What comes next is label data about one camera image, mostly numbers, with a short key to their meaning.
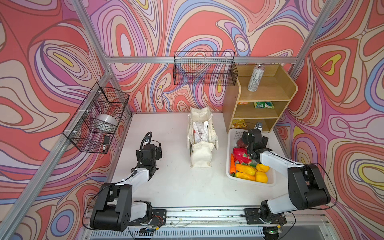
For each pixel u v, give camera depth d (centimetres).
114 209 42
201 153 79
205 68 96
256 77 80
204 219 74
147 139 77
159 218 73
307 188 44
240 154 86
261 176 78
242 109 99
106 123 70
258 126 77
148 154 67
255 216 72
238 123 108
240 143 93
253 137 69
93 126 73
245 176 82
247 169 83
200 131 89
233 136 98
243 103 101
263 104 98
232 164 89
